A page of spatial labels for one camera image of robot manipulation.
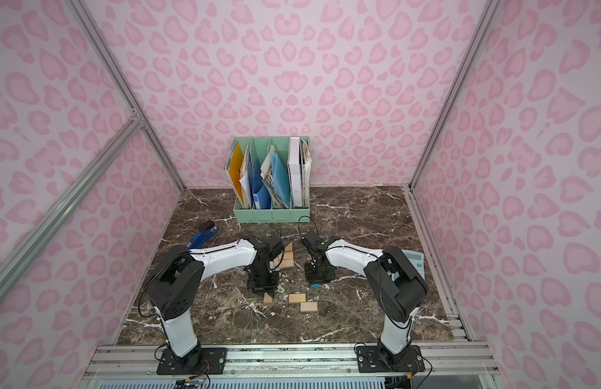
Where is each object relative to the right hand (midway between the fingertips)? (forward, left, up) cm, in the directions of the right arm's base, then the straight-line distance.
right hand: (312, 281), depth 90 cm
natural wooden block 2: (-6, +5, +1) cm, 8 cm away
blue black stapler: (+19, +44, +4) cm, 48 cm away
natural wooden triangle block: (+12, +9, +3) cm, 15 cm away
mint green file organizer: (+50, +23, +24) cm, 60 cm away
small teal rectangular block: (-2, -2, +1) cm, 2 cm away
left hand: (-5, +14, +1) cm, 14 cm away
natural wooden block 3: (-9, +1, 0) cm, 9 cm away
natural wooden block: (-7, +15, +2) cm, 17 cm away
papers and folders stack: (+29, +14, +21) cm, 39 cm away
